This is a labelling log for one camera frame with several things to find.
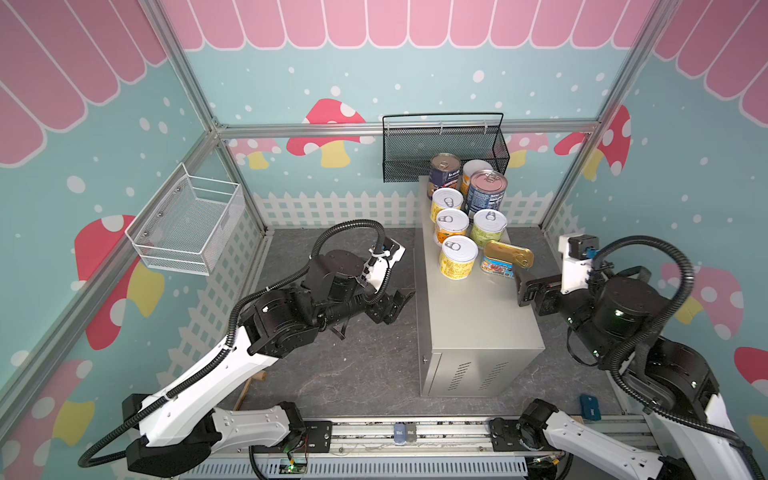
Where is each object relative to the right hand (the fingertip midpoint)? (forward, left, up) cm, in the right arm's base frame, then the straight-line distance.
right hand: (537, 261), depth 55 cm
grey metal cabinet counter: (-7, +10, -17) cm, 21 cm away
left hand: (-1, +27, -6) cm, 27 cm away
